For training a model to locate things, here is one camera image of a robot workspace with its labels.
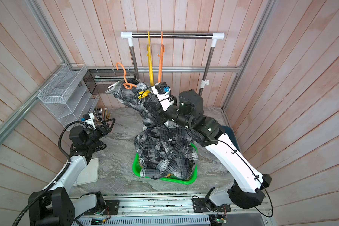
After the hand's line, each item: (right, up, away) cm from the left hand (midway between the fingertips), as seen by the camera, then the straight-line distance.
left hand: (113, 123), depth 79 cm
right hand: (+24, +9, -25) cm, 35 cm away
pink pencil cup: (-17, +6, +21) cm, 28 cm away
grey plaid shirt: (+30, -15, -7) cm, 34 cm away
